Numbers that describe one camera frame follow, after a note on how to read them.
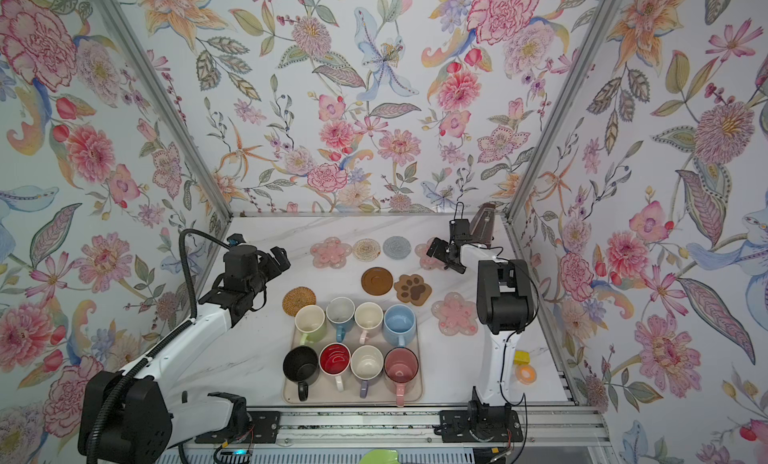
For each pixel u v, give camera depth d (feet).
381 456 2.58
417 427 2.51
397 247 3.62
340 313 2.94
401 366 2.69
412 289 3.28
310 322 2.90
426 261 3.51
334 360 2.71
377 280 3.33
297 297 3.22
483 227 3.31
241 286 2.09
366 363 2.75
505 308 1.85
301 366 2.71
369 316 2.89
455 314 3.10
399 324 3.01
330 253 3.61
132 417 1.32
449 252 2.65
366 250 3.61
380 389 2.62
